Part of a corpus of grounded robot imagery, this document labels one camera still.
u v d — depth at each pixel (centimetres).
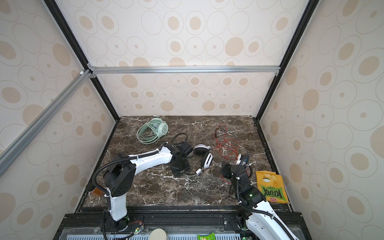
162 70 192
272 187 85
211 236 69
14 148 52
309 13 70
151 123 109
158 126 103
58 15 70
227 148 103
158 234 65
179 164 74
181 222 75
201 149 92
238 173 57
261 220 51
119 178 48
